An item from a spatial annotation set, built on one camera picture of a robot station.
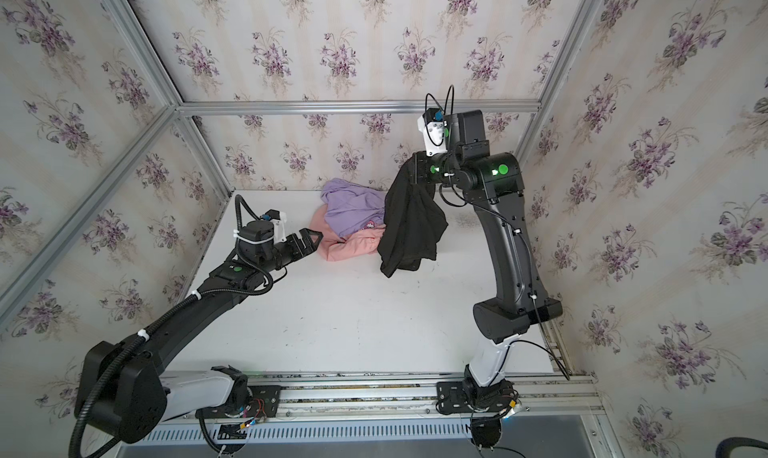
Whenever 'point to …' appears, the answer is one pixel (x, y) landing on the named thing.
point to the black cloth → (413, 219)
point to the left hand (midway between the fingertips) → (313, 235)
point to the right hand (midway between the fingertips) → (408, 163)
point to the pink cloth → (334, 247)
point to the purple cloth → (349, 207)
